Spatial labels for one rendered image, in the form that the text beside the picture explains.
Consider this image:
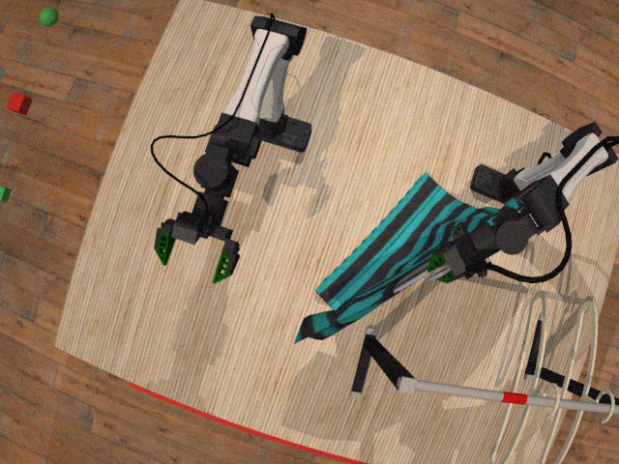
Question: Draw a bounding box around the teal and black striped t-shirt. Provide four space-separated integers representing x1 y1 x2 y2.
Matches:
294 173 519 344

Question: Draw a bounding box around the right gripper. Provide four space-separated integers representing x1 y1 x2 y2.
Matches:
154 191 240 283

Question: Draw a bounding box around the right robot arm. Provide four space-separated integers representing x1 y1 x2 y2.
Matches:
171 15 311 245

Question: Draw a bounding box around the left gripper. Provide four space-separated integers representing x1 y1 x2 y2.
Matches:
427 221 500 283

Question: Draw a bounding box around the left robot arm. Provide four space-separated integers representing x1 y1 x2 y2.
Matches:
443 122 619 279

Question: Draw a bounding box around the cream clothes hanger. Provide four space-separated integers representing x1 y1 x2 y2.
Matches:
539 301 615 464
489 290 560 464

